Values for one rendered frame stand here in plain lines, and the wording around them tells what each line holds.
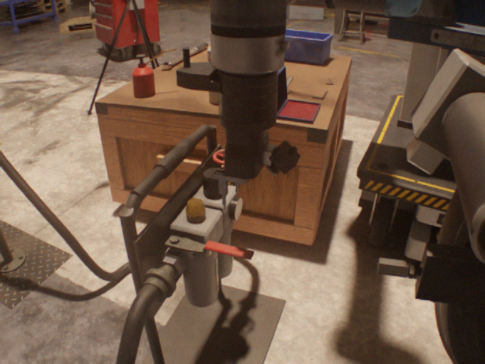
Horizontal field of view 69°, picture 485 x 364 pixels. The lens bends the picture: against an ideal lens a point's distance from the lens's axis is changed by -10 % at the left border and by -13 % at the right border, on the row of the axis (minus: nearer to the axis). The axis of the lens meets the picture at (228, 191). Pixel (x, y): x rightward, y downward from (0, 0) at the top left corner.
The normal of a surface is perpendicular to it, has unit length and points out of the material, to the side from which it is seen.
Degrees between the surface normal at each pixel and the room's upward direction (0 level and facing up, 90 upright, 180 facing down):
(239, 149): 70
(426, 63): 90
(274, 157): 90
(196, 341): 0
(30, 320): 0
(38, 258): 0
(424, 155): 90
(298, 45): 90
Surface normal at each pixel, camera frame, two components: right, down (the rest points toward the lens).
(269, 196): -0.35, 0.51
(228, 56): -0.54, 0.46
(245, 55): -0.13, 0.54
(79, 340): -0.01, -0.84
